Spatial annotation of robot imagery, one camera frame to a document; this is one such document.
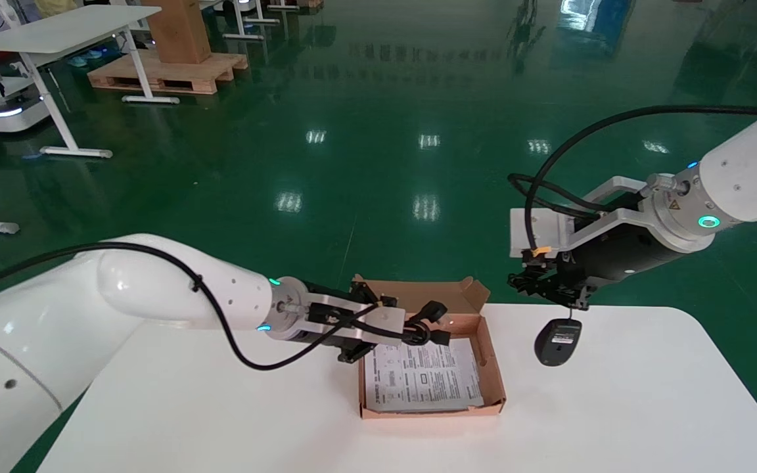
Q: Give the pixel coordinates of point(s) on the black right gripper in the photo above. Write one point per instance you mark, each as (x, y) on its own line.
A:
(621, 253)

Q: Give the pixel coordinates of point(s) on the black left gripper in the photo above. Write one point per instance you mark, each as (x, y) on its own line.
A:
(332, 289)

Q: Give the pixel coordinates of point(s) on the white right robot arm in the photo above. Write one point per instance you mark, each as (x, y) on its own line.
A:
(746, 171)

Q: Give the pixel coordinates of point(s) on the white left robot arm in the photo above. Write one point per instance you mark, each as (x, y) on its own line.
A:
(155, 282)

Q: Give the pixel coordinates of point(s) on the open brown cardboard storage box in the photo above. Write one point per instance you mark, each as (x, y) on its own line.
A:
(493, 368)

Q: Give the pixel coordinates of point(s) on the printed white paper manual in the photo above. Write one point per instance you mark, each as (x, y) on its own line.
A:
(418, 381)

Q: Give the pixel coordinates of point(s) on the wooden pallet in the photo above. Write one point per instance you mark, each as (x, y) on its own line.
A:
(175, 72)

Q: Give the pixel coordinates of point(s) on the tall brown cardboard carton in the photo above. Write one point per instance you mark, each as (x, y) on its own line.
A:
(178, 29)

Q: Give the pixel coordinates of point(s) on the small blue shoe cover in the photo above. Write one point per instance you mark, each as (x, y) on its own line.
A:
(94, 53)
(76, 59)

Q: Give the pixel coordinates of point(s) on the white table with metal legs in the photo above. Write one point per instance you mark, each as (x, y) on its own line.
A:
(56, 29)

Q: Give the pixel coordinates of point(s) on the person in yellow clothing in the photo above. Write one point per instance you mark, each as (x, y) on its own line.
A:
(53, 6)

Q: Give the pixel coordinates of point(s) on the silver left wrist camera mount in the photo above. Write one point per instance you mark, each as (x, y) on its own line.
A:
(385, 322)

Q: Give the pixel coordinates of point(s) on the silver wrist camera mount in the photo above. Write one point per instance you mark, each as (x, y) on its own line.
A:
(385, 322)
(549, 230)

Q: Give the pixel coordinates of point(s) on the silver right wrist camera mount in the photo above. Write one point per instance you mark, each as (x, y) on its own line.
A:
(549, 230)

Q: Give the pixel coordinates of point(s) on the white table leg frame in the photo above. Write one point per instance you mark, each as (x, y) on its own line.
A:
(283, 6)
(242, 29)

